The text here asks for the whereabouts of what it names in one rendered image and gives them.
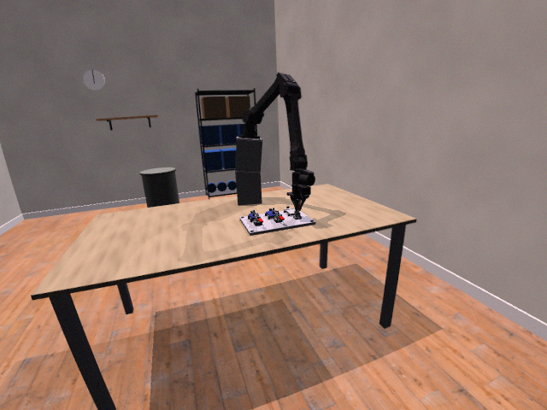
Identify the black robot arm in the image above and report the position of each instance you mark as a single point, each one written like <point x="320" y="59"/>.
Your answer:
<point x="284" y="83"/>

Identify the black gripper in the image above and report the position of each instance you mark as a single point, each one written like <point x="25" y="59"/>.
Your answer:
<point x="296" y="199"/>

